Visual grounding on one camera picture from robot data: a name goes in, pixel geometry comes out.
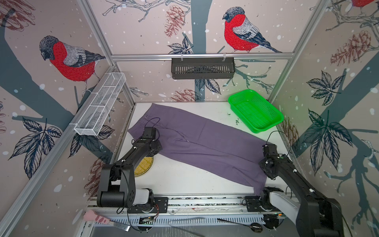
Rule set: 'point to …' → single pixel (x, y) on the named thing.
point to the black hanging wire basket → (201, 68)
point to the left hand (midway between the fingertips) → (159, 144)
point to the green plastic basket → (257, 112)
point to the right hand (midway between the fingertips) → (264, 165)
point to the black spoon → (256, 227)
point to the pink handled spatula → (91, 216)
